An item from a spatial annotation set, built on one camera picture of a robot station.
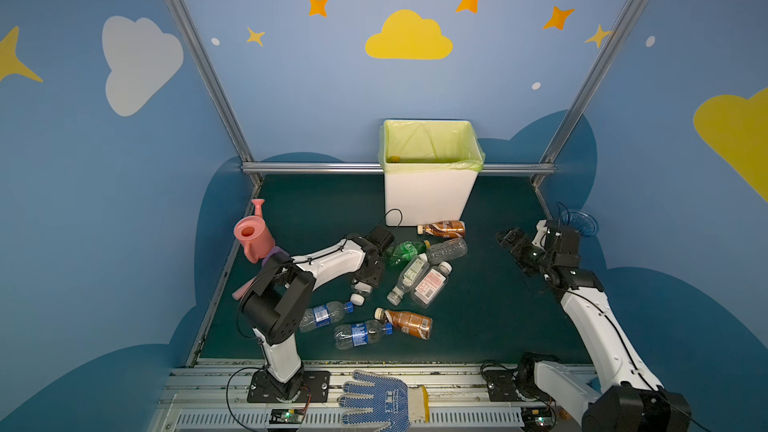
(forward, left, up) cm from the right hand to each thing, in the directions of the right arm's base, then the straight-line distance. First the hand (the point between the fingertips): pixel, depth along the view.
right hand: (509, 238), depth 82 cm
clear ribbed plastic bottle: (+4, +15, -13) cm, 20 cm away
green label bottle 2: (-7, +27, -13) cm, 31 cm away
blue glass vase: (+6, -22, +1) cm, 23 cm away
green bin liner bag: (+34, +30, +5) cm, 46 cm away
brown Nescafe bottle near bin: (+12, +15, -14) cm, 24 cm away
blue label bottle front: (-24, +40, -13) cm, 49 cm away
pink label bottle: (-9, +21, -14) cm, 27 cm away
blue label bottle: (-20, +51, -13) cm, 56 cm away
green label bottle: (-11, +42, -15) cm, 46 cm away
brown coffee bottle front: (-21, +28, -13) cm, 37 cm away
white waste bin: (+15, +26, -2) cm, 30 cm away
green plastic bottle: (+3, +29, -15) cm, 33 cm away
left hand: (-6, +39, -15) cm, 42 cm away
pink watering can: (+2, +76, -6) cm, 76 cm away
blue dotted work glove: (-38, +31, -16) cm, 52 cm away
